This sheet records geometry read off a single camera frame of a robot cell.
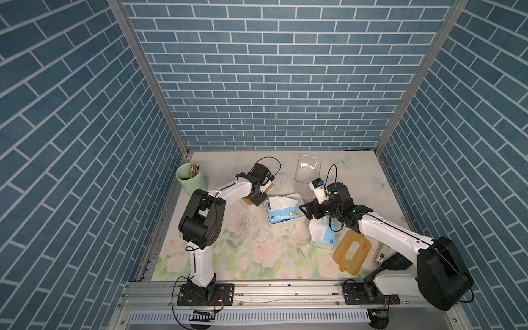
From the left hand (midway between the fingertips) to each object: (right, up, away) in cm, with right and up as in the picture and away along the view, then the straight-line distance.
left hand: (260, 196), depth 97 cm
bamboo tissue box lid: (-4, -2, -9) cm, 10 cm away
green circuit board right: (+44, -38, -26) cm, 64 cm away
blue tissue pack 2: (+27, -13, -15) cm, 33 cm away
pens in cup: (-29, +13, -9) cm, 32 cm away
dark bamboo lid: (+34, -22, -13) cm, 43 cm away
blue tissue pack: (+9, -5, -9) cm, 14 cm away
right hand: (+22, -1, -11) cm, 25 cm away
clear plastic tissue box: (+25, +14, +14) cm, 32 cm away
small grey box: (+49, -20, -17) cm, 56 cm away
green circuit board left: (-18, -39, -25) cm, 50 cm away
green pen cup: (-31, +9, -7) cm, 33 cm away
